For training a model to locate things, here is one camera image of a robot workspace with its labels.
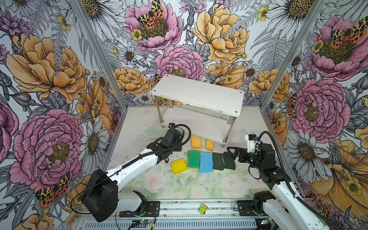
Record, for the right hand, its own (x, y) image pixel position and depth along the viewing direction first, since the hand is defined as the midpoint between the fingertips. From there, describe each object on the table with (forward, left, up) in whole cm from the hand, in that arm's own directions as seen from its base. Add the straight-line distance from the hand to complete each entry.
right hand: (232, 153), depth 79 cm
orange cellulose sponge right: (+12, +10, -12) cm, 20 cm away
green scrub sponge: (+3, +21, -11) cm, 24 cm away
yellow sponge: (-1, +30, -13) cm, 33 cm away
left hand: (+7, +31, -2) cm, 32 cm away
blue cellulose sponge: (+1, +13, -11) cm, 17 cm away
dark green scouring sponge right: (+1, -1, -13) cm, 13 cm away
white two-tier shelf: (+16, +16, +19) cm, 29 cm away
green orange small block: (-24, +18, -12) cm, 32 cm away
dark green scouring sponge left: (+2, +6, -13) cm, 14 cm away
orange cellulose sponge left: (+15, +18, -12) cm, 27 cm away
